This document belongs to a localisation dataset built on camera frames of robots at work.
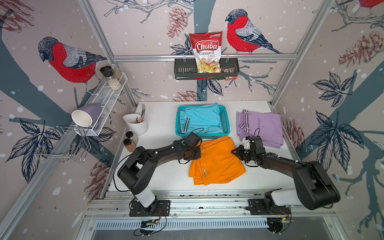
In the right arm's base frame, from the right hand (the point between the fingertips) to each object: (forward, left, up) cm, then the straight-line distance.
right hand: (231, 150), depth 91 cm
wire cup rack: (-17, +72, +34) cm, 82 cm away
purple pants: (+20, -29, -1) cm, 35 cm away
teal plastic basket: (+18, +4, +7) cm, 19 cm away
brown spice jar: (-2, +63, +6) cm, 63 cm away
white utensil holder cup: (+11, +61, +5) cm, 62 cm away
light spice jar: (+5, +64, +7) cm, 65 cm away
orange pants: (-9, +9, -1) cm, 13 cm away
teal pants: (+20, +17, +5) cm, 27 cm away
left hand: (-3, +19, +1) cm, 19 cm away
